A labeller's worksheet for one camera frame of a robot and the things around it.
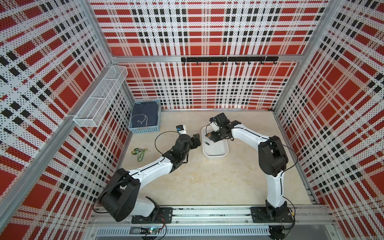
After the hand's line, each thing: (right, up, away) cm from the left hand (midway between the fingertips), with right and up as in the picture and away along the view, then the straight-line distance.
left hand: (195, 135), depth 87 cm
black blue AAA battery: (+7, -6, +15) cm, 17 cm away
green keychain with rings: (-39, -11, +9) cm, 42 cm away
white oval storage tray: (+10, -11, +11) cm, 18 cm away
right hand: (+13, -1, +9) cm, 16 cm away
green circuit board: (-22, -44, -18) cm, 52 cm away
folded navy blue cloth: (-38, +14, +21) cm, 46 cm away
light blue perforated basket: (-31, +3, +18) cm, 36 cm away
